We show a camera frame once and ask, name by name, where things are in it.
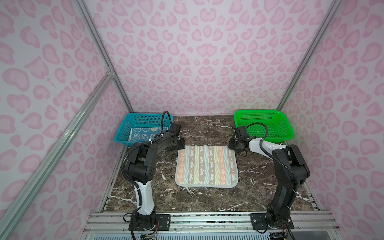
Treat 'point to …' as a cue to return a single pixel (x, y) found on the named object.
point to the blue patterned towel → (145, 134)
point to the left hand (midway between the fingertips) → (181, 143)
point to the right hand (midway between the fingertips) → (231, 144)
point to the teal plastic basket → (135, 120)
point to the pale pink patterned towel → (206, 166)
